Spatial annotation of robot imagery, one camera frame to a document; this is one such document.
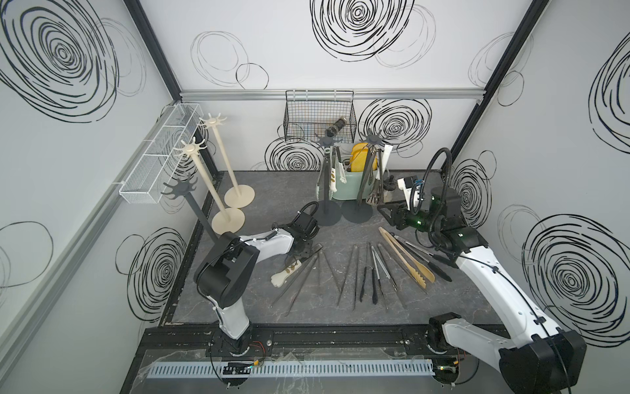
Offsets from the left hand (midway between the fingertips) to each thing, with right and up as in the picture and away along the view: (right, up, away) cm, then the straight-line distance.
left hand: (300, 247), depth 95 cm
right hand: (+27, +17, -22) cm, 39 cm away
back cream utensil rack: (-29, +20, +16) cm, 38 cm away
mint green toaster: (+21, +23, +9) cm, 32 cm away
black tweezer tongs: (+26, -15, -13) cm, 33 cm away
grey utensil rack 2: (+25, +14, +10) cm, 30 cm away
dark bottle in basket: (+15, +47, -3) cm, 50 cm away
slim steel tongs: (+22, -1, -1) cm, 22 cm away
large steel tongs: (+5, -2, -3) cm, 7 cm away
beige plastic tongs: (+44, -7, -7) cm, 45 cm away
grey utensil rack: (+11, +13, +10) cm, 20 cm away
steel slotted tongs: (+10, +30, -16) cm, 35 cm away
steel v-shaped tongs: (+8, -2, -2) cm, 8 cm away
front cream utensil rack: (-30, +10, +7) cm, 32 cm away
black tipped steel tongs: (+48, -5, -7) cm, 49 cm away
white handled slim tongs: (+29, -3, -4) cm, 30 cm away
